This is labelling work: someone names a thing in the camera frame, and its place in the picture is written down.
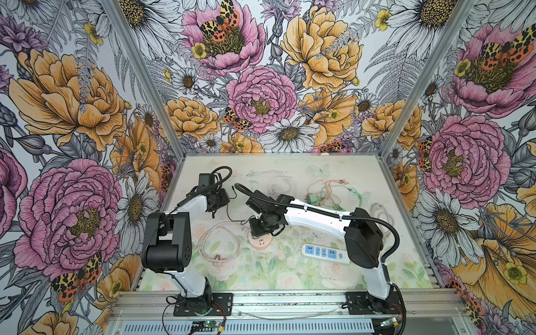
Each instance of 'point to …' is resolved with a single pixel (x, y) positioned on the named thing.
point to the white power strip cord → (378, 211)
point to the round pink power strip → (260, 243)
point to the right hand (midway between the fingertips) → (257, 236)
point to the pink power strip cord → (222, 224)
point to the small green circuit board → (206, 324)
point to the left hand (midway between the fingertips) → (225, 204)
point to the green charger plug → (313, 199)
